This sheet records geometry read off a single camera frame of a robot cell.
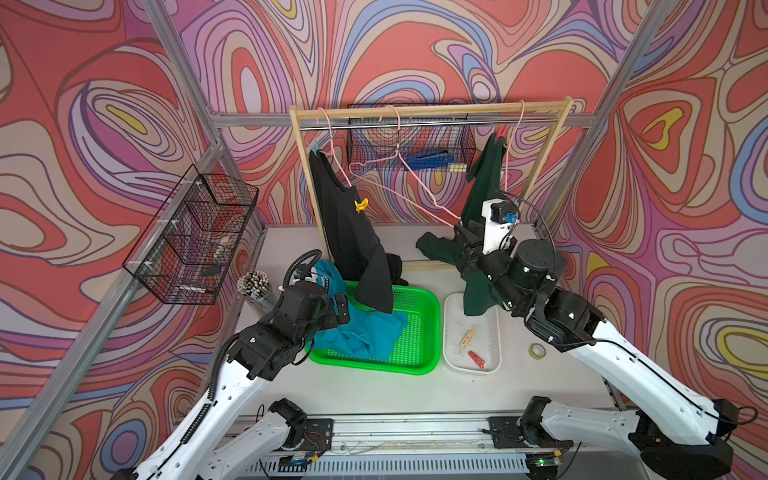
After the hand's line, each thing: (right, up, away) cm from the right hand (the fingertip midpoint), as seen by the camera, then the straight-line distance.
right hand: (461, 233), depth 60 cm
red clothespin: (+11, -35, +24) cm, 44 cm away
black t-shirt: (-26, 0, +22) cm, 34 cm away
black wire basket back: (-16, +34, +41) cm, 56 cm away
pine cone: (-52, -13, +20) cm, 57 cm away
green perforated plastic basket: (-6, -33, +28) cm, 44 cm away
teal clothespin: (-40, +32, +38) cm, 64 cm away
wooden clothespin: (+9, -29, +28) cm, 41 cm away
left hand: (-28, -16, +10) cm, 33 cm away
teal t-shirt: (-21, -27, +23) cm, 41 cm away
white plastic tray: (+10, -31, +27) cm, 43 cm away
